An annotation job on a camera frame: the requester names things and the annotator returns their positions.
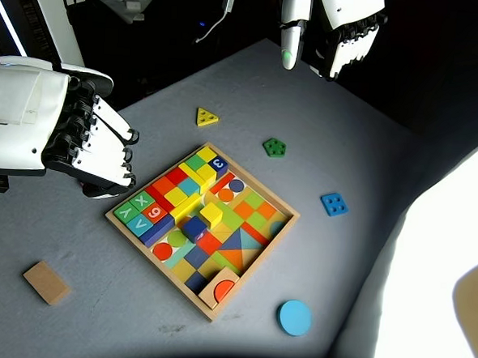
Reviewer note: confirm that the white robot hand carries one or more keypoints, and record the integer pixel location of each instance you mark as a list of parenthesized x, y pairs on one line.
[(346, 11), (19, 117)]

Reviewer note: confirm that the dark blue cube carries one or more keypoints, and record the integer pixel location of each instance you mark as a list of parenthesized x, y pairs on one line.
[(194, 228)]

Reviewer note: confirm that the green pentagon peg block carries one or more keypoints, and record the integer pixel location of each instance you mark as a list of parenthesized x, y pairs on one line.
[(274, 147)]

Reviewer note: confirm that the plain wooden rectangular block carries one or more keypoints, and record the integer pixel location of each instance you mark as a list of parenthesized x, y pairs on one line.
[(46, 283)]

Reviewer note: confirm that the yellow triangle peg block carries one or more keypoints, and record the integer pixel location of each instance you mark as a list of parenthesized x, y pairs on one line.
[(205, 117)]

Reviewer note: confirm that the blue square peg block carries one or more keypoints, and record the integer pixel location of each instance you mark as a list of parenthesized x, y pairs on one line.
[(334, 204)]

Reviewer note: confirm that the white LED light strip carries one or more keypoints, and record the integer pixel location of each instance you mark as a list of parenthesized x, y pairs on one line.
[(7, 18)]

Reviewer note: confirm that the grey equipment pile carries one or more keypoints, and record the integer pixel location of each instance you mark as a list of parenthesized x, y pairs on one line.
[(128, 6)]

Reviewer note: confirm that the grey table cloth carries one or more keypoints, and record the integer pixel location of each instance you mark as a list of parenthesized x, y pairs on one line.
[(116, 269)]

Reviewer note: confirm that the wooden puzzle tray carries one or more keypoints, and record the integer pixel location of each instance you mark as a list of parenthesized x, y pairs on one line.
[(253, 218)]

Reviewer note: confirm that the light blue round disc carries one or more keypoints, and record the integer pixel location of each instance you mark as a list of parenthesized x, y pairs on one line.
[(294, 317)]

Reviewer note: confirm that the white frame post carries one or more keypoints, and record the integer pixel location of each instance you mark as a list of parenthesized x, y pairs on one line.
[(54, 13)]

